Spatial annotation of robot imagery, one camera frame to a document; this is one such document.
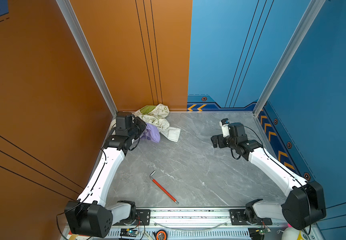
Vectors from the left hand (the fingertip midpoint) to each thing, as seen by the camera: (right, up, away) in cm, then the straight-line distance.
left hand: (147, 119), depth 77 cm
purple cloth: (+2, -8, +2) cm, 8 cm away
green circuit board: (-7, -55, -6) cm, 55 cm away
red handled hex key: (+8, -40, +6) cm, 41 cm away
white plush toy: (+67, -51, -11) cm, 85 cm away
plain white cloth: (+12, -9, +29) cm, 33 cm away
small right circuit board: (+56, -53, -7) cm, 78 cm away
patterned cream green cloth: (-1, +4, +36) cm, 36 cm away
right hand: (+39, -10, +8) cm, 41 cm away
